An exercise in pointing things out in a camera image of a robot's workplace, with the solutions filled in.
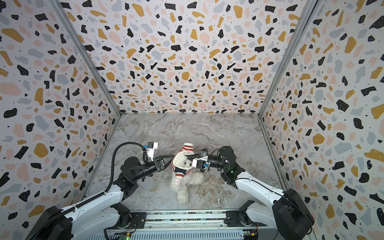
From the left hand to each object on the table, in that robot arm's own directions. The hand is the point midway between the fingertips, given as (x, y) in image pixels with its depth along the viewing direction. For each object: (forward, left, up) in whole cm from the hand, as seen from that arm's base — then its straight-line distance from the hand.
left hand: (176, 157), depth 70 cm
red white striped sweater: (+4, -6, +2) cm, 7 cm away
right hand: (+1, -6, +3) cm, 7 cm away
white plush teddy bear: (-9, -2, -10) cm, 14 cm away
